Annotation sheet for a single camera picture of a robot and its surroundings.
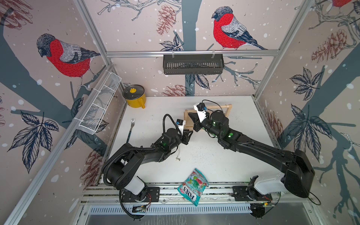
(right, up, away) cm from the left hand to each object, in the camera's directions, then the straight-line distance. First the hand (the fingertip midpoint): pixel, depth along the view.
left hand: (193, 129), depth 85 cm
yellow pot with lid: (-45, +23, +22) cm, 55 cm away
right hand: (-3, +11, -11) cm, 16 cm away
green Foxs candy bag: (-2, -30, -12) cm, 32 cm away
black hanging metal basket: (+1, +47, +19) cm, 51 cm away
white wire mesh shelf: (-62, +8, 0) cm, 63 cm away
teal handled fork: (-45, +1, +19) cm, 49 cm away
